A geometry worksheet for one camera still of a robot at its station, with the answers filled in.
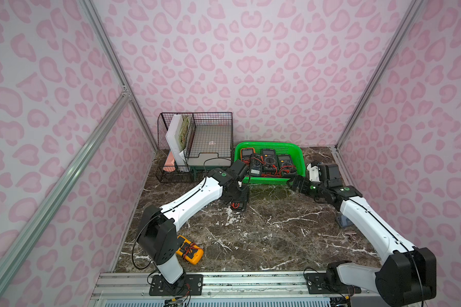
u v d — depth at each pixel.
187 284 0.72
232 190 0.60
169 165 1.04
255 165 0.95
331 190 0.58
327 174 0.63
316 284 0.72
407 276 0.38
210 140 1.10
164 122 1.10
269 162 1.01
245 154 1.04
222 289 0.73
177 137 0.93
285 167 1.01
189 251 0.78
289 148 1.12
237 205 0.78
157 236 0.43
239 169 0.65
